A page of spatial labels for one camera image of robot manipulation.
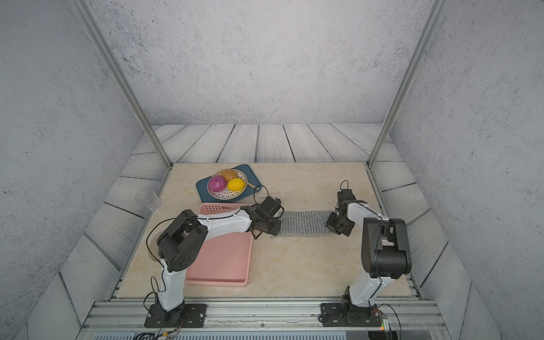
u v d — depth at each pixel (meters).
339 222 0.81
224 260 0.91
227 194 1.07
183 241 0.52
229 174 1.11
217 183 1.04
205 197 1.05
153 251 0.88
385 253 0.47
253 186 1.10
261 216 0.72
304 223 0.96
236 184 1.07
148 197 1.02
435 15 0.72
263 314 0.74
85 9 0.70
